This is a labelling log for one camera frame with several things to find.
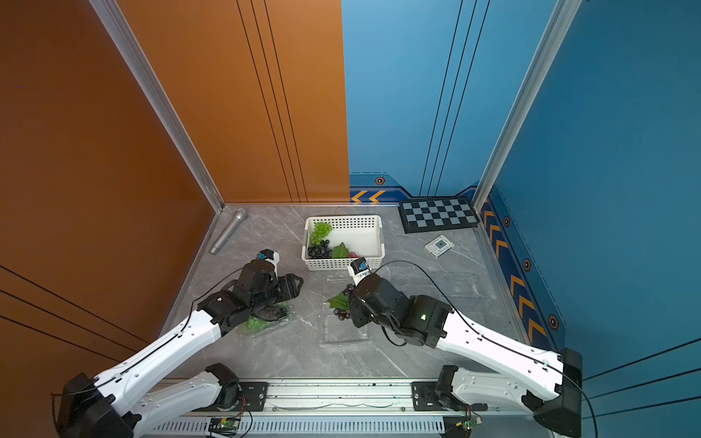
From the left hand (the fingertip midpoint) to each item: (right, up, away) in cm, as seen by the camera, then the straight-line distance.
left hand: (299, 279), depth 80 cm
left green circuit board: (-17, -37, -9) cm, 41 cm away
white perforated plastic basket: (+19, +13, +29) cm, 37 cm away
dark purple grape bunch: (+13, -7, -11) cm, 18 cm away
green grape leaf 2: (+13, -4, -11) cm, 17 cm away
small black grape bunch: (+4, +7, +17) cm, 19 cm away
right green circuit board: (+46, -35, -11) cm, 59 cm away
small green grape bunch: (+3, +14, +25) cm, 29 cm away
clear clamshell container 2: (+10, -18, +6) cm, 21 cm away
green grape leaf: (+11, +7, +16) cm, 20 cm away
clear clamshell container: (-3, -14, +8) cm, 16 cm away
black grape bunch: (-9, -11, +2) cm, 14 cm away
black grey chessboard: (+51, +21, +32) cm, 63 cm away
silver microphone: (-32, +20, +32) cm, 50 cm away
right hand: (+16, -3, -11) cm, 19 cm away
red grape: (+15, +5, +19) cm, 25 cm away
